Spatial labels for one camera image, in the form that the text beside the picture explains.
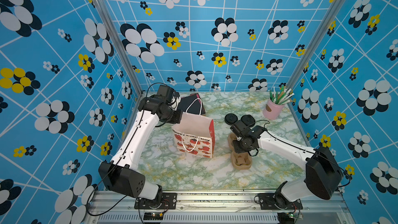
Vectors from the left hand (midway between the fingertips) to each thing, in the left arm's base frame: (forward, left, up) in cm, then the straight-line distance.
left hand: (180, 116), depth 77 cm
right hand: (-8, -32, -18) cm, 38 cm away
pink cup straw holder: (+16, -56, -15) cm, 60 cm away
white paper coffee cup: (+7, -39, -12) cm, 41 cm away
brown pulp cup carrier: (-15, -33, -20) cm, 41 cm away
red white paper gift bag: (-11, -8, +2) cm, 14 cm away
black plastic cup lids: (+14, -30, -21) cm, 39 cm away
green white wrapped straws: (+18, -59, -4) cm, 62 cm away
